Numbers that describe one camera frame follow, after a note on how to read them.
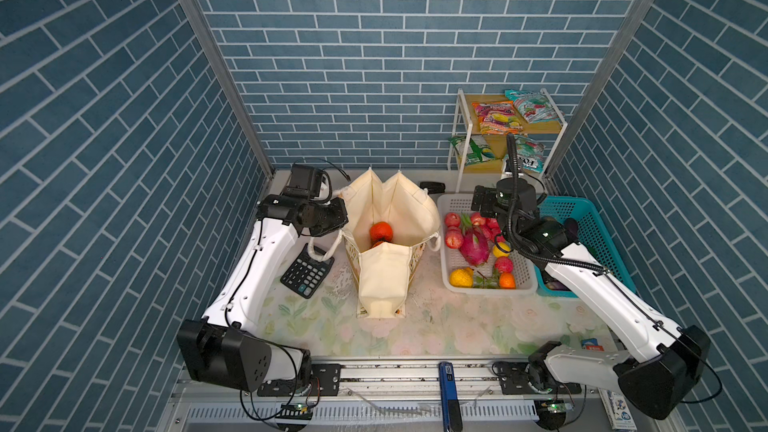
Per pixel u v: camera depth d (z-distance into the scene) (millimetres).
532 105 903
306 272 910
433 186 1143
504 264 889
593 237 951
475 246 890
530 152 1019
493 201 579
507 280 864
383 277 737
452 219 1001
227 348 383
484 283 873
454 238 896
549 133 889
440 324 836
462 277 849
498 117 865
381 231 938
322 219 638
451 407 685
